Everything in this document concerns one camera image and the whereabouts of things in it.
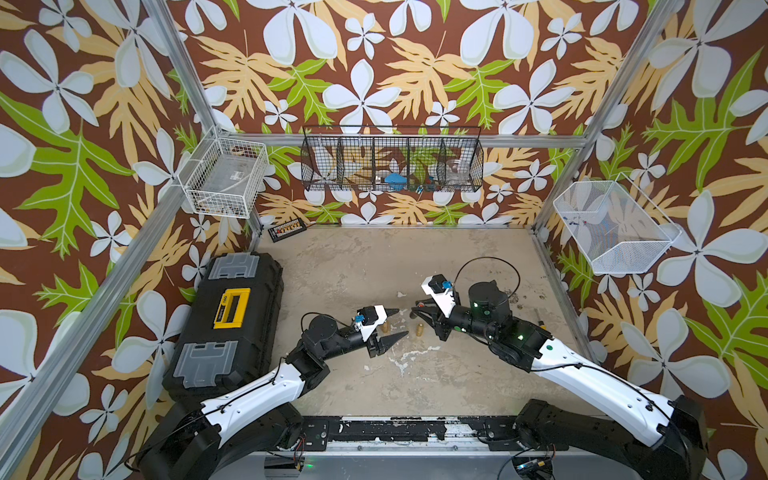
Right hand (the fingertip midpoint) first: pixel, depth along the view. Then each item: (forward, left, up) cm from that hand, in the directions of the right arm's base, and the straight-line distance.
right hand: (413, 305), depth 71 cm
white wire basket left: (+36, +54, +11) cm, 66 cm away
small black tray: (+48, +47, -22) cm, 70 cm away
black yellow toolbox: (-3, +47, -7) cm, 47 cm away
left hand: (-3, +3, -1) cm, 4 cm away
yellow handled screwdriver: (+7, -43, -23) cm, 49 cm away
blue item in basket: (+42, +3, +5) cm, 43 cm away
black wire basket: (+52, +4, +7) cm, 53 cm away
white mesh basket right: (+20, -58, +4) cm, 62 cm away
